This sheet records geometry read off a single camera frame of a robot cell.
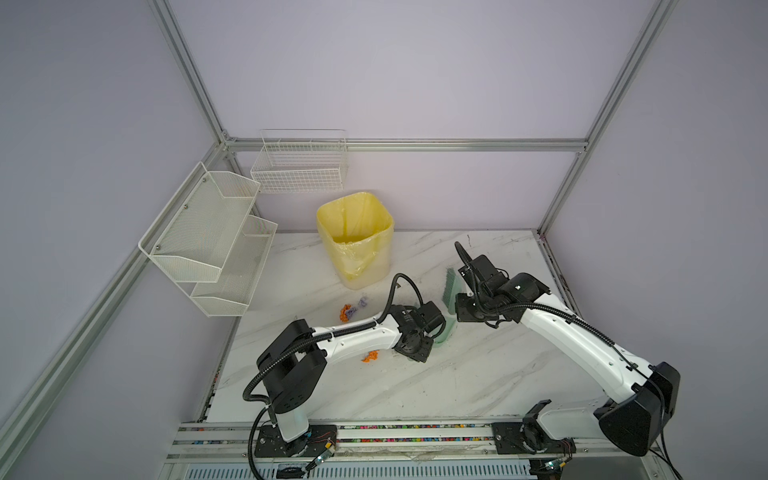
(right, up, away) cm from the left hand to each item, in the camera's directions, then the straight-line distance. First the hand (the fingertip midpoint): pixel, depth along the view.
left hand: (416, 352), depth 82 cm
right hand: (+11, +13, -5) cm, 18 cm away
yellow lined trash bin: (-19, +36, +25) cm, 48 cm away
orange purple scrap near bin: (-22, +9, +13) cm, 27 cm away
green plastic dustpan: (+7, +12, -15) cm, 20 cm away
